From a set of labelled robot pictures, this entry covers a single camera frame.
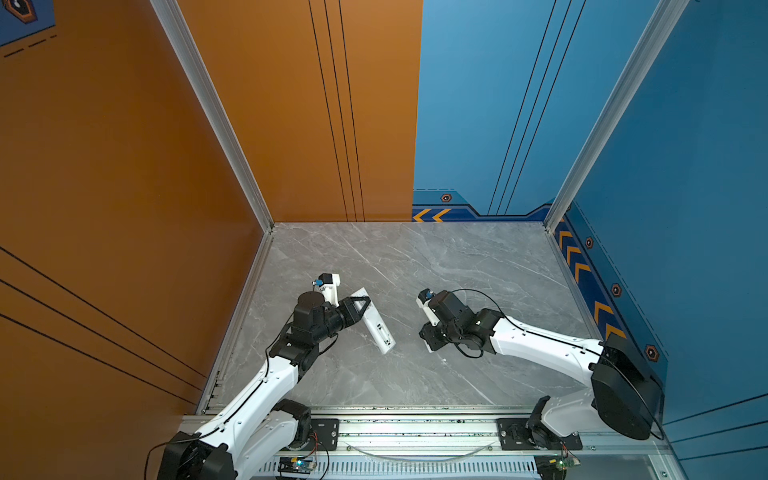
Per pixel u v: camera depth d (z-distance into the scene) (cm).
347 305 70
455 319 63
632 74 79
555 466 70
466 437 75
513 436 72
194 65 77
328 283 74
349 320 70
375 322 78
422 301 76
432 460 71
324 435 74
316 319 62
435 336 74
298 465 71
